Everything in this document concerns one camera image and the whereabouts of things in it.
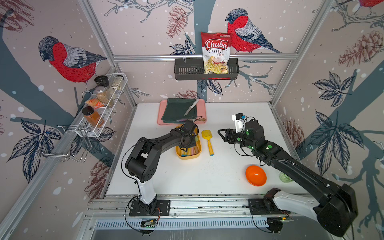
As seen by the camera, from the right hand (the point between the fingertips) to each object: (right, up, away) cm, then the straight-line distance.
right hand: (221, 130), depth 76 cm
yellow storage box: (-18, -17, +12) cm, 27 cm away
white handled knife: (-17, +14, +42) cm, 47 cm away
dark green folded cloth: (-29, +14, +43) cm, 54 cm away
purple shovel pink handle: (-15, -13, +16) cm, 26 cm away
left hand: (-14, -9, +18) cm, 25 cm away
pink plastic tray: (-9, +10, +38) cm, 40 cm away
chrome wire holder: (-64, -4, -18) cm, 67 cm away
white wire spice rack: (-58, +10, -6) cm, 59 cm away
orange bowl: (+20, -26, +5) cm, 34 cm away
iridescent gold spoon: (-13, +5, +34) cm, 37 cm away
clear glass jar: (-60, +28, +10) cm, 66 cm away
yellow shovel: (-5, -6, +24) cm, 25 cm away
